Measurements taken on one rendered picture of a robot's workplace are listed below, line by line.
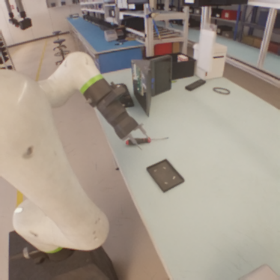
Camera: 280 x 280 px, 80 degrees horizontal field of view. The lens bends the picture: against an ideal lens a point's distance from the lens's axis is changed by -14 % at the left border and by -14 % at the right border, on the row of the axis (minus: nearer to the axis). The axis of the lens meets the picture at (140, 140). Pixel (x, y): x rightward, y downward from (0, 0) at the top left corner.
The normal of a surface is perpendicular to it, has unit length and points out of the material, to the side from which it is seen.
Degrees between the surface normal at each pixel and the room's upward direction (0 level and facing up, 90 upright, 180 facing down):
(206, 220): 0
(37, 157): 100
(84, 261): 0
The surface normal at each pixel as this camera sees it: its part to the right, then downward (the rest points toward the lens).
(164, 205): -0.06, -0.75
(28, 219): -0.06, -0.60
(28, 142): 0.76, 0.53
